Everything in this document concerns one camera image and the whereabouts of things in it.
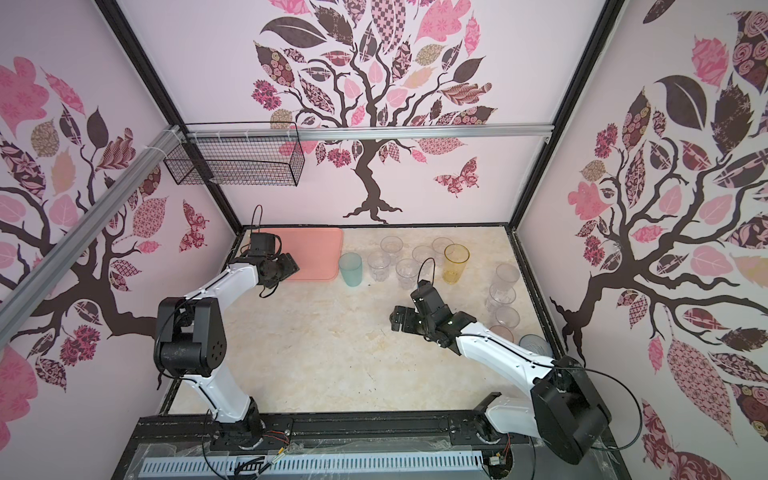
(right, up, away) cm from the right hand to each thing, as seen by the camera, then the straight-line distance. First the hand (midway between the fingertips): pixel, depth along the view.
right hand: (402, 316), depth 85 cm
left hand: (-36, +13, +12) cm, 40 cm away
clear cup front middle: (+3, +12, +19) cm, 23 cm away
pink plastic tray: (-31, +19, +28) cm, 46 cm away
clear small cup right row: (+33, -1, +5) cm, 33 cm away
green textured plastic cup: (-17, +13, +17) cm, 28 cm away
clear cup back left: (-4, +21, +24) cm, 32 cm away
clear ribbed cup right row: (+33, +5, +12) cm, 35 cm away
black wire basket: (-52, +51, +10) cm, 73 cm away
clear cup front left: (-8, +15, +21) cm, 27 cm away
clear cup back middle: (+9, +17, +22) cm, 30 cm away
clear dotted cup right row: (+36, +10, +14) cm, 40 cm away
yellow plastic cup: (+18, +16, +9) cm, 26 cm away
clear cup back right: (+14, +20, +22) cm, 33 cm away
